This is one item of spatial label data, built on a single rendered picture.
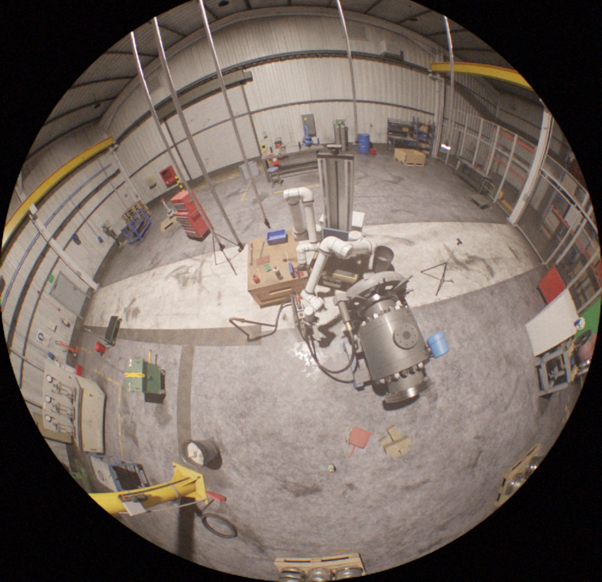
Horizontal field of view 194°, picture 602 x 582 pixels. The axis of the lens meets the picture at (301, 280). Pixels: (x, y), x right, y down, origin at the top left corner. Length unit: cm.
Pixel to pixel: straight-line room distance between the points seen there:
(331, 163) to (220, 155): 831
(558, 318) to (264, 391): 511
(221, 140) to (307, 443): 1031
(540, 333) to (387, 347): 383
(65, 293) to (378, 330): 1058
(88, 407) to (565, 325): 938
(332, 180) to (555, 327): 462
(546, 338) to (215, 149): 1261
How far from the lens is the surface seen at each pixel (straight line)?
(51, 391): 601
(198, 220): 448
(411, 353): 152
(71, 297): 1024
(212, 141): 976
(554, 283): 609
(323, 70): 952
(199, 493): 354
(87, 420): 573
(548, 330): 459
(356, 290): 160
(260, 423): 244
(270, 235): 283
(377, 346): 154
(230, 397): 258
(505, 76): 935
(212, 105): 964
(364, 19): 1102
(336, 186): 192
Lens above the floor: 224
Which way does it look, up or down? 54 degrees down
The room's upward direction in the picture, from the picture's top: 14 degrees counter-clockwise
